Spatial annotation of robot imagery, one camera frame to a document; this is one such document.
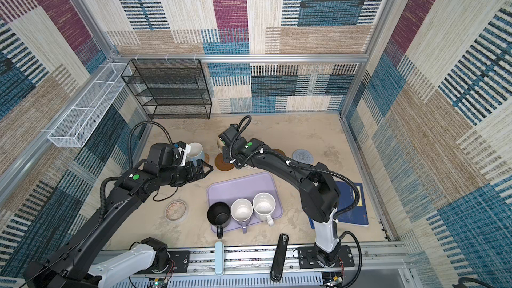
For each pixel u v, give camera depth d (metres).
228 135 0.65
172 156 0.60
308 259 0.73
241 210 0.84
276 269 0.69
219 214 0.83
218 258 0.72
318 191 0.47
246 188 0.92
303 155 1.02
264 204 0.85
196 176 0.65
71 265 0.38
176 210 0.85
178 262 0.75
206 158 1.02
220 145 0.86
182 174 0.65
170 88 1.09
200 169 0.66
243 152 0.60
